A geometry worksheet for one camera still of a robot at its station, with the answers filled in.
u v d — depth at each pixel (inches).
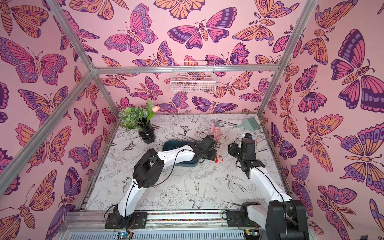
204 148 29.2
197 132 43.1
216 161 37.0
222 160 37.3
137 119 33.6
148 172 21.4
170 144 39.1
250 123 44.5
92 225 29.1
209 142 29.2
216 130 38.6
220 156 38.0
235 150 30.4
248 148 25.4
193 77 37.5
